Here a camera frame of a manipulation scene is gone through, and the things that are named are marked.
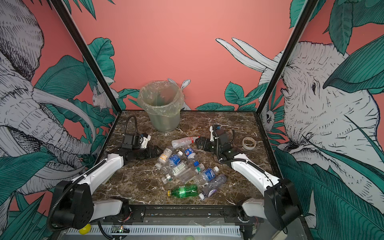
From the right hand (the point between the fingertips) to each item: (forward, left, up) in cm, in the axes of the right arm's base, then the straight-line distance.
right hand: (199, 140), depth 82 cm
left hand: (-3, +25, -6) cm, 26 cm away
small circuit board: (-40, +37, -17) cm, 57 cm away
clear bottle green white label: (-12, +10, -14) cm, 21 cm away
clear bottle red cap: (+8, +11, -14) cm, 19 cm away
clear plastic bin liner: (+40, +29, -4) cm, 50 cm away
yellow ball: (-40, +52, -13) cm, 67 cm away
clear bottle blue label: (-6, +15, -12) cm, 21 cm away
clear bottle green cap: (-13, +7, -19) cm, 24 cm away
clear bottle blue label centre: (-15, -4, -12) cm, 20 cm away
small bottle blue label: (-1, +6, -12) cm, 14 cm away
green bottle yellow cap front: (-24, +8, -12) cm, 28 cm away
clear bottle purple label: (-21, -7, -15) cm, 27 cm away
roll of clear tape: (+5, -32, -16) cm, 36 cm away
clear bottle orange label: (-4, +22, -13) cm, 26 cm away
